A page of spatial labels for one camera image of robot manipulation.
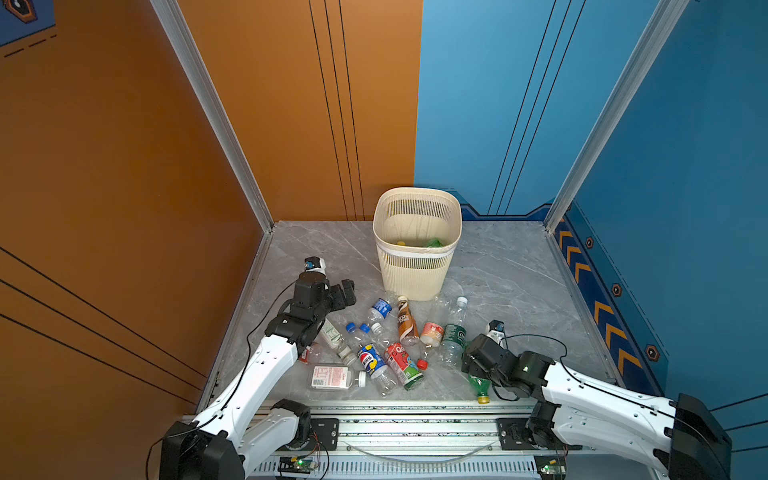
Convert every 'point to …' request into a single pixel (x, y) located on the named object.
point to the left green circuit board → (298, 465)
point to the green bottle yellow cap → (481, 387)
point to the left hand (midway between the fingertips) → (339, 283)
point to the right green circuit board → (551, 466)
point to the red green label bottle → (403, 366)
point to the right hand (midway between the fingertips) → (469, 363)
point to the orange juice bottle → (304, 357)
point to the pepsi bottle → (375, 366)
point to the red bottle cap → (422, 364)
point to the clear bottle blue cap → (353, 338)
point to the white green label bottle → (331, 336)
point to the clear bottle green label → (454, 336)
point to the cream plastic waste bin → (416, 231)
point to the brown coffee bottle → (407, 327)
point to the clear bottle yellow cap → (402, 243)
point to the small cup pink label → (432, 334)
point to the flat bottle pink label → (331, 377)
